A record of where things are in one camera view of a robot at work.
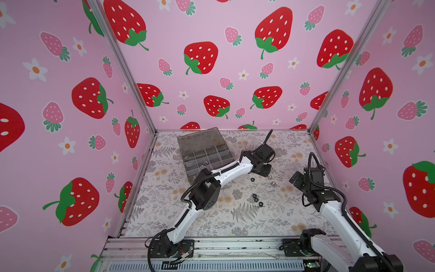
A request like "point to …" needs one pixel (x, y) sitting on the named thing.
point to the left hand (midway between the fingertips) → (268, 171)
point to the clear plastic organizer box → (203, 149)
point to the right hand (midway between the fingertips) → (299, 179)
